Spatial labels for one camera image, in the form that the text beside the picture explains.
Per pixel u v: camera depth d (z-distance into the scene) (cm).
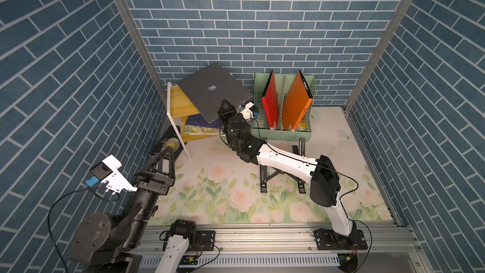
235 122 56
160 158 40
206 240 72
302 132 107
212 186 89
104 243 28
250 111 68
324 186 50
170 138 102
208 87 78
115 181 38
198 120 70
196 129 89
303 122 112
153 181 39
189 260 71
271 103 109
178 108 76
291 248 73
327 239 73
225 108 71
